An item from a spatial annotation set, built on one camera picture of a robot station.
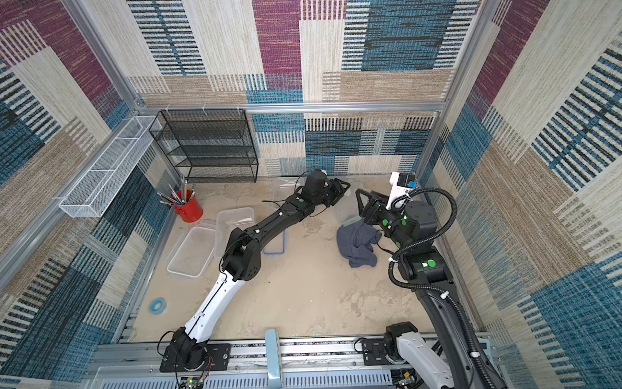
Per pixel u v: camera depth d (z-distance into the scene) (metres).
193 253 0.97
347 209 0.90
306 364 0.73
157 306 0.83
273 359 0.72
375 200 0.57
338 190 0.87
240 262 0.65
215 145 1.08
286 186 1.22
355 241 0.92
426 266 0.48
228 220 1.01
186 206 0.98
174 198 1.00
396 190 0.57
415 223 0.47
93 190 0.72
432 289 0.44
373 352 0.73
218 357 0.73
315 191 0.80
